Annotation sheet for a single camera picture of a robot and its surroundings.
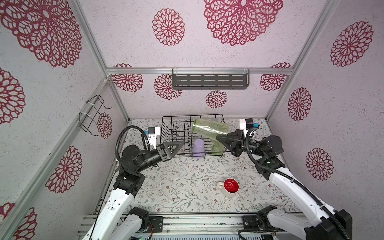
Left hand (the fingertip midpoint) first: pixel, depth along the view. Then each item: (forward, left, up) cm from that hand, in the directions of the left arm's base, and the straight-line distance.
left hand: (181, 147), depth 61 cm
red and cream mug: (-5, -26, -34) cm, 43 cm away
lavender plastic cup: (+15, -9, -24) cm, 29 cm away
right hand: (+1, -15, +5) cm, 15 cm away
